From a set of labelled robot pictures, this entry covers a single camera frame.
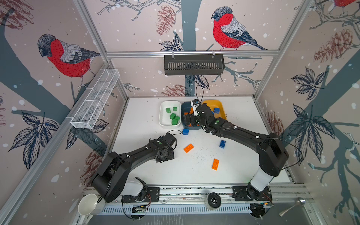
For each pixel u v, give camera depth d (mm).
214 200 622
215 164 835
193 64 1063
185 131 994
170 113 1078
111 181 422
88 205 649
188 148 902
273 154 455
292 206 699
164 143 693
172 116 1061
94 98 783
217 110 1113
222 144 919
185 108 1025
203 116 647
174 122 1037
